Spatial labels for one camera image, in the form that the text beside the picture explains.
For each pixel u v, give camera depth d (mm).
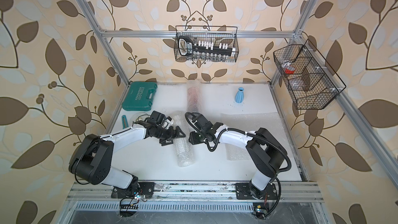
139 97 1075
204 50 831
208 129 671
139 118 1001
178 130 806
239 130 533
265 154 450
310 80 753
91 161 442
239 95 1021
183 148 804
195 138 769
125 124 985
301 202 758
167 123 825
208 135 639
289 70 806
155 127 737
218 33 908
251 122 1014
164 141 812
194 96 1012
